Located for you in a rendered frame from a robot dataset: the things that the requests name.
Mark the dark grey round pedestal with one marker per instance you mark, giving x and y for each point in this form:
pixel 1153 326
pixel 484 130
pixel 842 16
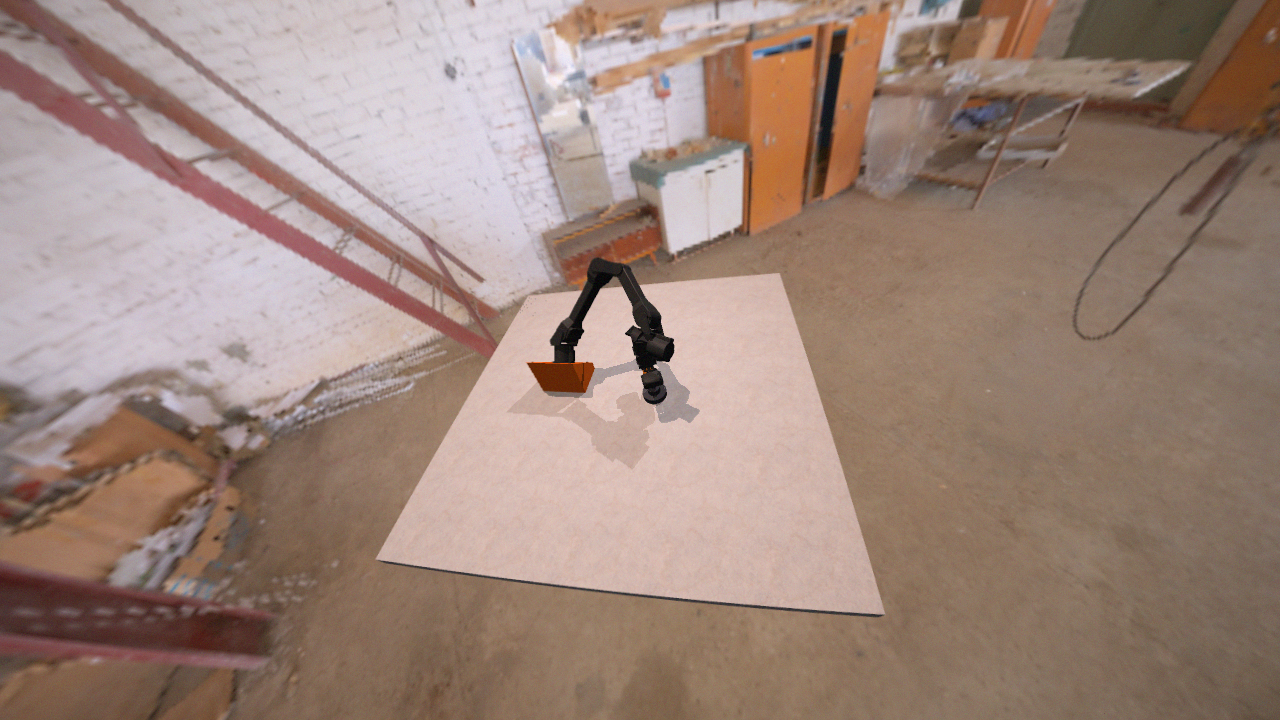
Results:
pixel 655 395

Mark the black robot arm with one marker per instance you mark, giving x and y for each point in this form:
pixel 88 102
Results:
pixel 649 338

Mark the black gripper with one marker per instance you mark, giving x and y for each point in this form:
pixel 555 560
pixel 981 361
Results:
pixel 651 378

